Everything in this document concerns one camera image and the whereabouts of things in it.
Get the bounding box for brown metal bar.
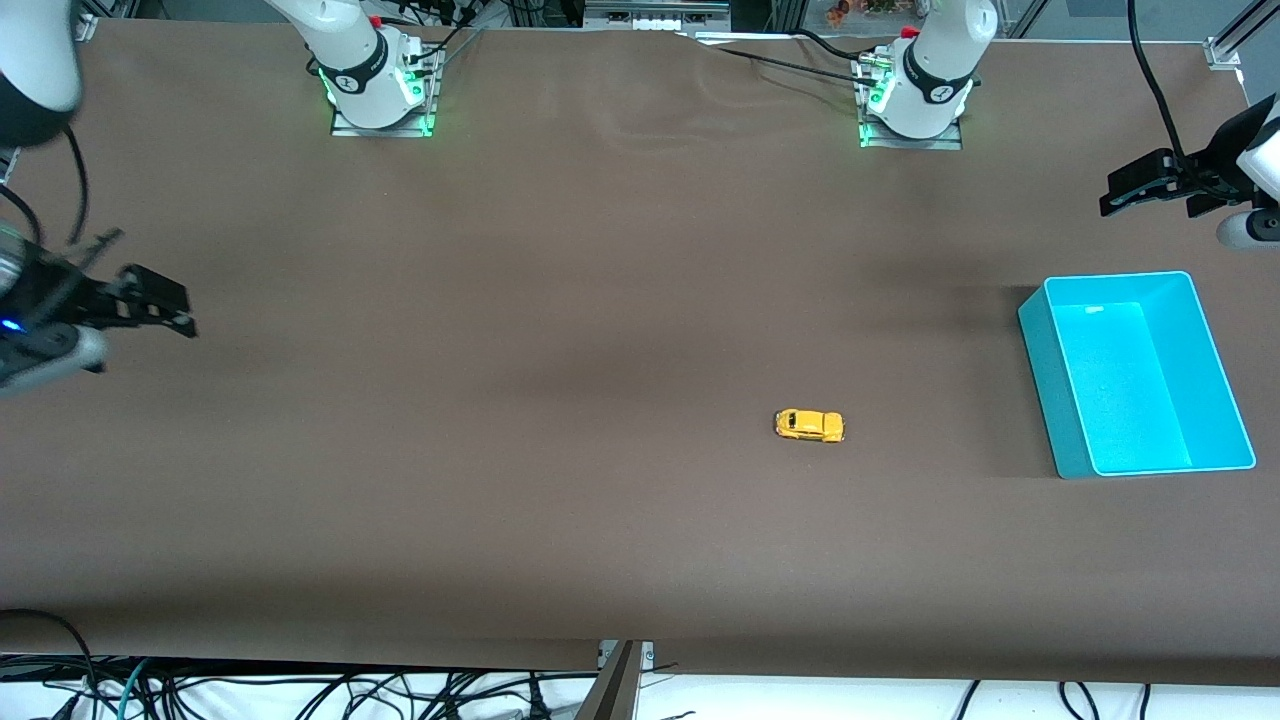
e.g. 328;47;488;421
575;640;643;720

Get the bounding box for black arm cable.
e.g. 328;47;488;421
1128;0;1193;169
0;125;93;251

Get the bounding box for thick black floor cable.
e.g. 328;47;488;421
0;608;98;720

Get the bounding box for long black table cable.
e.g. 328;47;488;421
680;32;881;89

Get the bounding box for brown table cover sheet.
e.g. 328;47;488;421
0;18;1280;687

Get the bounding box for black base cable bundle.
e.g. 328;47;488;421
380;0;491;76

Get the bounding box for turquoise plastic bin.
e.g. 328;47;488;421
1018;271;1257;480

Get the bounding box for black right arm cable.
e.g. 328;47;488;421
0;125;93;251

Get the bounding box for diagonal aluminium profile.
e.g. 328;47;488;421
1215;0;1280;53

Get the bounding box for white background device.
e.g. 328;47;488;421
583;0;733;33

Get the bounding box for yellow beetle toy car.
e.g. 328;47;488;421
774;408;846;444

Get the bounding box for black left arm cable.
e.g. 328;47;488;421
1128;0;1193;169

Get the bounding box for green floor cable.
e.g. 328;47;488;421
115;658;153;720

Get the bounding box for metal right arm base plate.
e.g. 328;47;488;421
330;45;437;138

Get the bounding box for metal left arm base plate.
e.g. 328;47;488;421
858;55;963;151

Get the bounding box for tangled black floor cables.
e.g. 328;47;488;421
150;665;601;720

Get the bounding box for short black table cable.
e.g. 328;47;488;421
798;28;881;63

